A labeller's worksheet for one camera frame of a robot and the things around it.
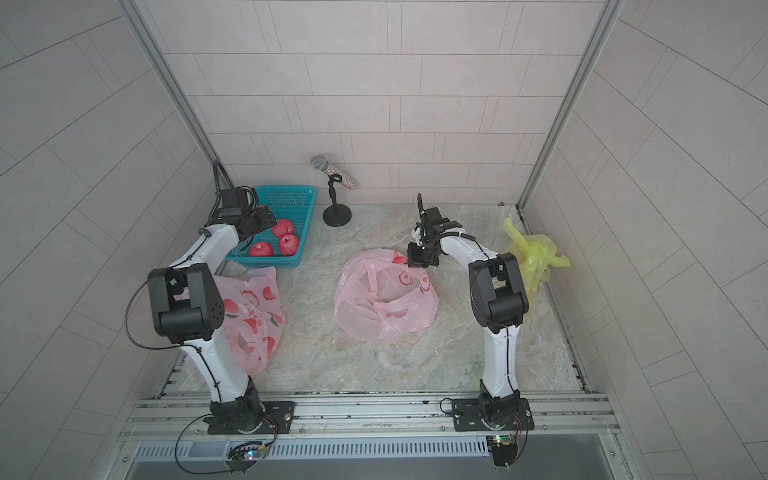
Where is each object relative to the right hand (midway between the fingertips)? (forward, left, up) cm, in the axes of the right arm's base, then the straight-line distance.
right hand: (410, 260), depth 96 cm
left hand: (+15, +45, +11) cm, 48 cm away
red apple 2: (+5, +48, +4) cm, 49 cm away
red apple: (+6, +40, +4) cm, 40 cm away
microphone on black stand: (+23, +26, 0) cm, 35 cm away
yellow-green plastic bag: (-10, -34, +14) cm, 38 cm away
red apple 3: (+14, +43, +5) cm, 45 cm away
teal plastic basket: (+22, +40, +8) cm, 46 cm away
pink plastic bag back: (-11, +10, -3) cm, 16 cm away
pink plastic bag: (-20, +43, +6) cm, 48 cm away
